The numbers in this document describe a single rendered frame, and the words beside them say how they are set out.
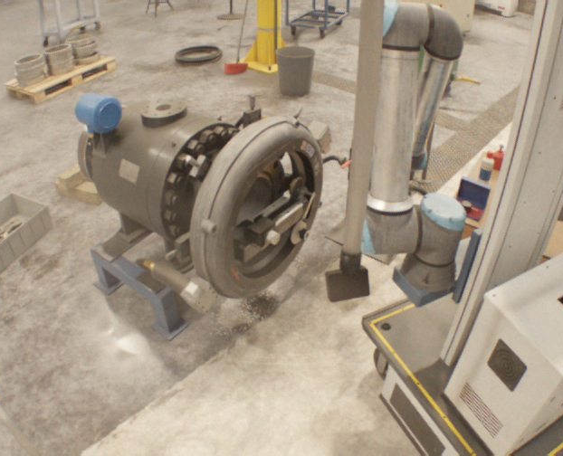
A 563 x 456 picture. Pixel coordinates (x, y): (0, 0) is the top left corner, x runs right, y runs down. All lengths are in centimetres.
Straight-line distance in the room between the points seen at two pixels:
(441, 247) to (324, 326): 100
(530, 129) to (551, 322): 52
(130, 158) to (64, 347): 98
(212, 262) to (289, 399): 69
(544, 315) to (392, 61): 80
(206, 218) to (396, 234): 64
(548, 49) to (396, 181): 56
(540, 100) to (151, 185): 145
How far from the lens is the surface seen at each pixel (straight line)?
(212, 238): 167
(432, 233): 142
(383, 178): 134
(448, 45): 131
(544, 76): 122
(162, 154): 196
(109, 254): 241
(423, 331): 192
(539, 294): 144
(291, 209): 199
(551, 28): 119
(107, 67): 598
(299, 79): 456
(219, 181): 163
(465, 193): 243
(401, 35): 124
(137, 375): 220
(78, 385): 225
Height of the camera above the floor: 174
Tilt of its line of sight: 38 degrees down
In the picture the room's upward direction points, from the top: straight up
